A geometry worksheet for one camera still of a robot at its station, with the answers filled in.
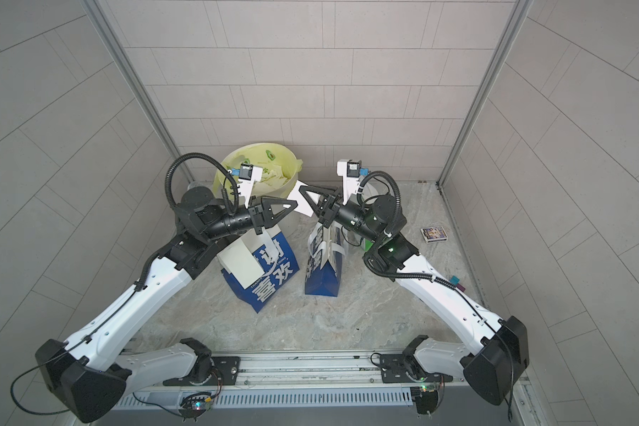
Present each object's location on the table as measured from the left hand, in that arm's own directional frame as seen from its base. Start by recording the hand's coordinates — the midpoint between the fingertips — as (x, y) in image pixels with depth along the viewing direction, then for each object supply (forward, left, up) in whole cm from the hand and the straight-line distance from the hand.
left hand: (297, 207), depth 58 cm
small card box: (+18, -47, -37) cm, 63 cm away
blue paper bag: (+2, +9, -26) cm, 28 cm away
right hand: (+1, -1, +3) cm, 3 cm away
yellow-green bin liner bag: (+32, +10, -16) cm, 37 cm away
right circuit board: (-32, -33, -40) cm, 61 cm away
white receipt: (-2, +18, -22) cm, 29 cm away
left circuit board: (-33, +26, -39) cm, 57 cm away
